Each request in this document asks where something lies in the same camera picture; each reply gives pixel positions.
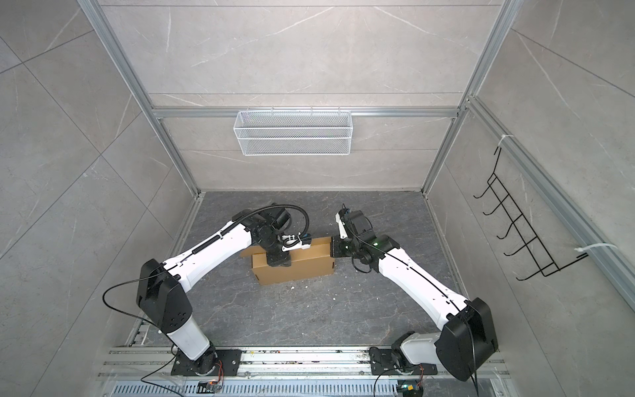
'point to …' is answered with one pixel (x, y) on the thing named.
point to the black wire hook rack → (532, 246)
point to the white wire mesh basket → (293, 133)
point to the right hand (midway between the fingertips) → (334, 244)
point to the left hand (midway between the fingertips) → (289, 251)
